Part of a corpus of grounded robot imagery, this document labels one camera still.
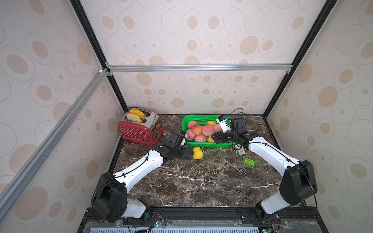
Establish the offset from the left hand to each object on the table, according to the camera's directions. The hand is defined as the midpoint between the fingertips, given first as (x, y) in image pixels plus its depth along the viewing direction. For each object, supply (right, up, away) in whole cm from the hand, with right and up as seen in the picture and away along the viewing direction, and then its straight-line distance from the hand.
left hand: (190, 151), depth 82 cm
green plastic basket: (+9, +20, +36) cm, 42 cm away
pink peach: (+11, +12, +13) cm, 21 cm away
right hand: (+15, +10, +5) cm, 19 cm away
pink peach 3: (+7, +7, +15) cm, 18 cm away
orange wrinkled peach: (+4, +12, +14) cm, 19 cm away
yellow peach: (+5, -3, +10) cm, 11 cm away
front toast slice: (-36, +20, +10) cm, 42 cm away
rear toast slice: (-32, +22, +11) cm, 41 cm away
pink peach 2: (0, +9, +18) cm, 20 cm away
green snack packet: (+37, -9, +10) cm, 40 cm away
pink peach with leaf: (+1, +16, +23) cm, 28 cm away
